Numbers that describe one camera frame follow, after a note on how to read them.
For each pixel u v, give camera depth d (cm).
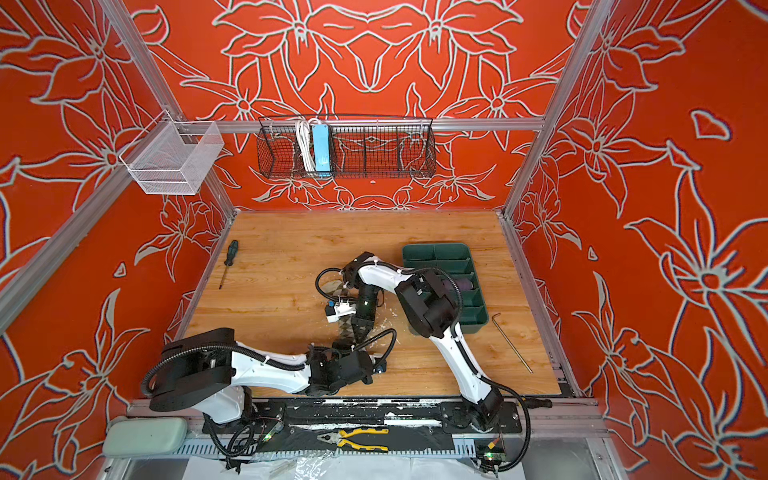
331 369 63
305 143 89
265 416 73
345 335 86
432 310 59
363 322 79
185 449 70
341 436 70
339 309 82
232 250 106
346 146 100
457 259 108
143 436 68
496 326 88
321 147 88
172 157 92
